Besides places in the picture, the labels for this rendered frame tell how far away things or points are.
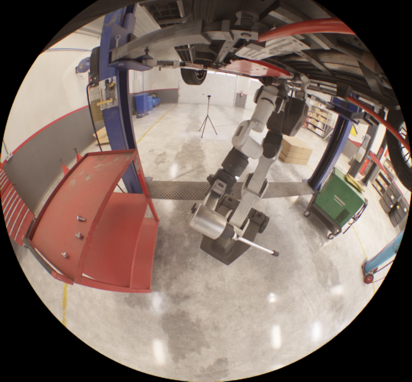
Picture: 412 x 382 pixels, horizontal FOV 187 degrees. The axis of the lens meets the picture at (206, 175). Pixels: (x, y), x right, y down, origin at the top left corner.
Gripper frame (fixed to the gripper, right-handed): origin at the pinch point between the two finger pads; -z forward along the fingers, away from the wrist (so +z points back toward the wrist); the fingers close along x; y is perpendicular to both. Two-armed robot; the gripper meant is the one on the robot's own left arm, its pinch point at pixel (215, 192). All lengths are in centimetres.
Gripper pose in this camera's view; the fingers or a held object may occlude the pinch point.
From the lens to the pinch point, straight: 52.3
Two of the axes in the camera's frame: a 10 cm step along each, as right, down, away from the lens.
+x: -8.5, -5.2, -0.3
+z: 5.1, -8.1, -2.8
